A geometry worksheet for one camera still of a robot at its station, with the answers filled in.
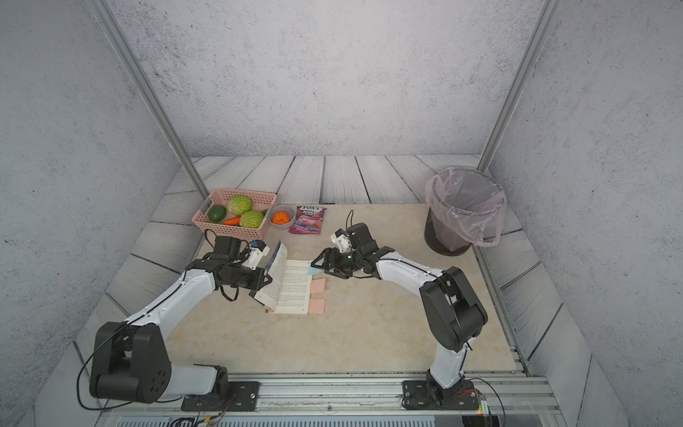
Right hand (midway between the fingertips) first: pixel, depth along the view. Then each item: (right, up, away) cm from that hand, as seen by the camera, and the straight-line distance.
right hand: (318, 268), depth 83 cm
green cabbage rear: (-37, +22, +30) cm, 52 cm away
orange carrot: (-39, +15, +30) cm, 51 cm away
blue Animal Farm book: (-11, -10, +10) cm, 18 cm away
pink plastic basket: (-29, +24, +35) cm, 52 cm away
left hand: (-15, -4, +3) cm, 16 cm away
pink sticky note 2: (-1, -14, +7) cm, 16 cm away
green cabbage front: (-29, +15, +22) cm, 40 cm away
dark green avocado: (-47, +18, +30) cm, 58 cm away
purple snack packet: (-8, +16, +31) cm, 35 cm away
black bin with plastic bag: (+54, +20, +17) cm, 60 cm away
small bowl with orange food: (-18, +17, +25) cm, 35 cm away
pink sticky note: (-1, -7, +10) cm, 13 cm away
